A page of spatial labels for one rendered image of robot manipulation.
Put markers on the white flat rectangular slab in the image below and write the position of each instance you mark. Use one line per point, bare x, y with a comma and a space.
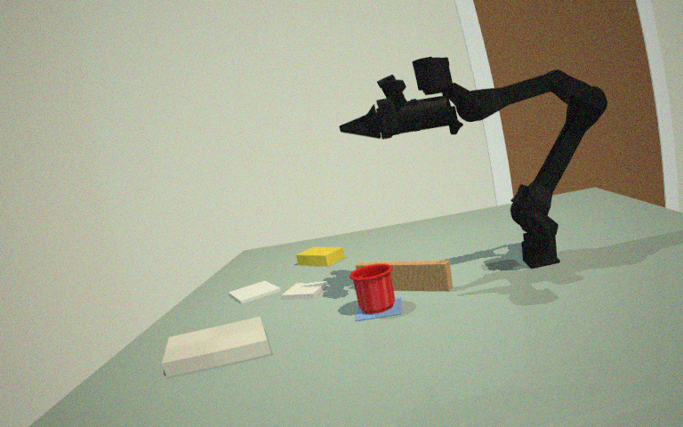
254, 291

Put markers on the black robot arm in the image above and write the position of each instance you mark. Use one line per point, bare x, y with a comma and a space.
531, 205

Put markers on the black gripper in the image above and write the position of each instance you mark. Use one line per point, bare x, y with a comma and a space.
388, 121

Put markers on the tan rectangular block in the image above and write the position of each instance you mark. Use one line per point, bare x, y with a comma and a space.
429, 276

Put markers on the yellow flat block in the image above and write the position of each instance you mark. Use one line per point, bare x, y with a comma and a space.
321, 256

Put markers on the beige rectangular block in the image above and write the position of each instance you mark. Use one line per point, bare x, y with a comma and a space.
215, 346

